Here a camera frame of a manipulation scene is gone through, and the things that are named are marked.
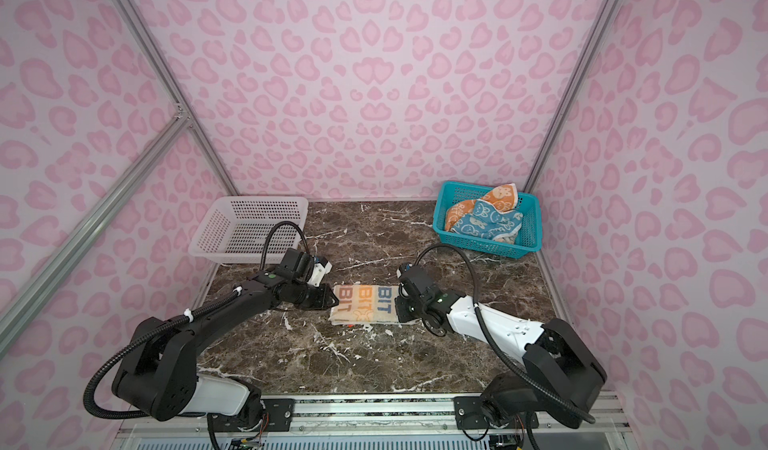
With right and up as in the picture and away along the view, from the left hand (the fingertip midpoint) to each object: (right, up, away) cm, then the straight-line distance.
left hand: (337, 298), depth 85 cm
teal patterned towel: (+51, +22, +24) cm, 61 cm away
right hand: (+18, -1, -1) cm, 18 cm away
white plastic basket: (-43, +20, +25) cm, 54 cm away
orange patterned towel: (+55, +31, +21) cm, 67 cm away
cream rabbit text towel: (+7, -3, +5) cm, 9 cm away
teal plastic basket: (+66, +15, +25) cm, 72 cm away
